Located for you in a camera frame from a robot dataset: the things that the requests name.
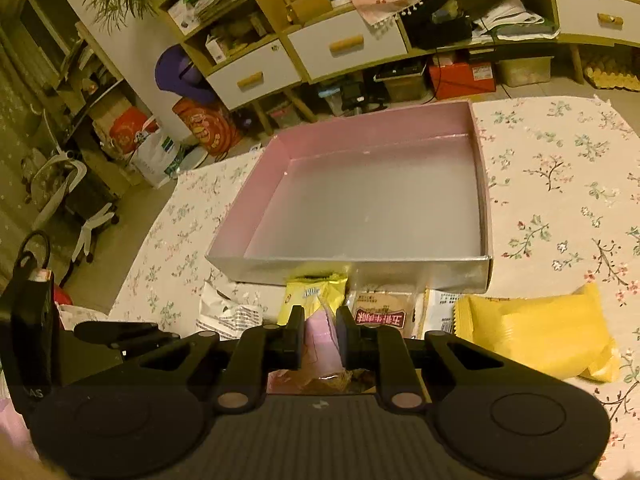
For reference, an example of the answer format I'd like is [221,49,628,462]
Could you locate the brown beef snack packet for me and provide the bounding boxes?
[349,292,416,338]

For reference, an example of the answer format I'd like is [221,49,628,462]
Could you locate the pink snack packet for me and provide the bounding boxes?
[299,308,345,382]

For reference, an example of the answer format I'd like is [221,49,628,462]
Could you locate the white printed snack bag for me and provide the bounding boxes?
[195,282,277,341]

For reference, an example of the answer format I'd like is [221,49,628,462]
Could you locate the yellow chips snack bag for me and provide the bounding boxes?
[277,274,347,325]

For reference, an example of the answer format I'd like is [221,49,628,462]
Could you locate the large yellow snack bag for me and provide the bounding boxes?
[454,283,620,382]

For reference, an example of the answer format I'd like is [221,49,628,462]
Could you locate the pink and silver cardboard box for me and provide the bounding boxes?
[207,101,494,292]

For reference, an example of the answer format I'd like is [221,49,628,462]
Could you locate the white office chair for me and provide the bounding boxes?
[21,148,119,287]

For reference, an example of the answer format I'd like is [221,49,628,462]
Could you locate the white plastic shopping bag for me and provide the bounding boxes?
[131,129,186,188]

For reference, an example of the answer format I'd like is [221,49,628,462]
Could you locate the orange red round bag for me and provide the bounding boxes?
[172,98,241,156]

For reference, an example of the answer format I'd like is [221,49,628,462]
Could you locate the floral tablecloth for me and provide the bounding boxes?
[111,96,639,479]

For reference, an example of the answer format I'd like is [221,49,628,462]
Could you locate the purple hat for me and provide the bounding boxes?
[154,44,217,104]

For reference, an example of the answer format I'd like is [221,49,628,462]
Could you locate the red box under cabinet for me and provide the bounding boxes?
[428,62,496,100]

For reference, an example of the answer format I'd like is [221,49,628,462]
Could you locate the clear plastic storage bin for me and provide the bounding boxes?
[497,56,553,88]

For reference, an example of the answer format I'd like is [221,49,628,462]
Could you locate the white and wood cabinet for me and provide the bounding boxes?
[155,0,639,110]

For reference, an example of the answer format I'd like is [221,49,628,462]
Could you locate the yellow egg carton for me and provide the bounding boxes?
[582,54,640,92]

